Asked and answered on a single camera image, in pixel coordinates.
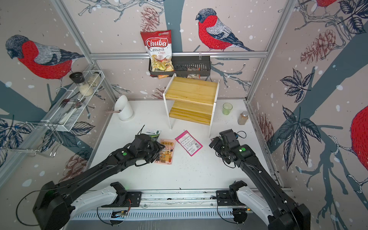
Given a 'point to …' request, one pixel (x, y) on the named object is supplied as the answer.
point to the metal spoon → (77, 105)
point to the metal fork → (65, 101)
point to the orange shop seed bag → (166, 156)
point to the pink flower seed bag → (186, 140)
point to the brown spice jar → (243, 118)
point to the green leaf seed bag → (154, 133)
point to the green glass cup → (226, 108)
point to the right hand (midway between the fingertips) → (214, 146)
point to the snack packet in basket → (193, 76)
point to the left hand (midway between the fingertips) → (167, 146)
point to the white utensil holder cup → (123, 107)
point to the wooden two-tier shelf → (191, 99)
